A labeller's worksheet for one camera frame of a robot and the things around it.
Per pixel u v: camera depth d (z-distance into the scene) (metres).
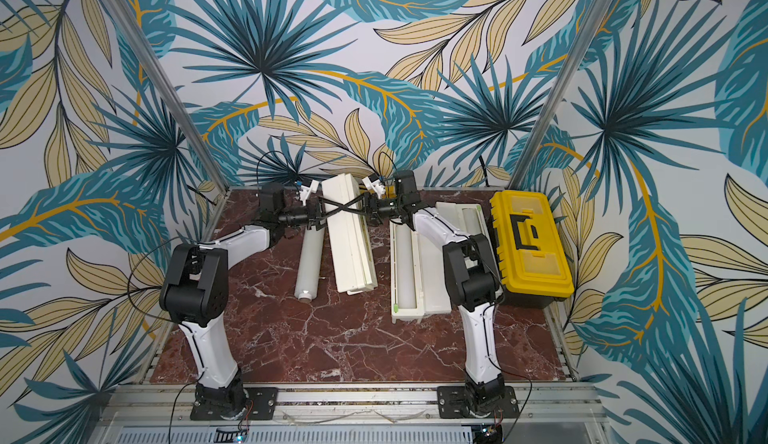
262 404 0.73
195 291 0.52
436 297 0.84
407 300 0.84
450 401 0.74
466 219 1.03
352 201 0.84
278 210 0.78
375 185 0.87
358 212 0.82
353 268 0.77
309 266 0.94
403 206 0.79
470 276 0.57
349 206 0.84
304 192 0.86
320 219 0.80
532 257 0.82
